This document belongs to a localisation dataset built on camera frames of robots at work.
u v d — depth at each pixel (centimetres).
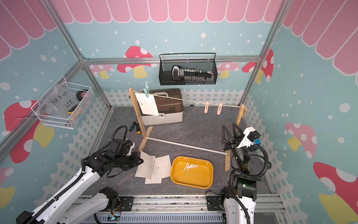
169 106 94
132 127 106
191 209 74
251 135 48
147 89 64
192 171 85
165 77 89
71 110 65
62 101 70
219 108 62
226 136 58
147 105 71
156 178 82
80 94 81
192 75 89
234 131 60
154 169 87
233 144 52
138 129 103
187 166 86
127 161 66
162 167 89
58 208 41
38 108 62
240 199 47
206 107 62
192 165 85
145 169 79
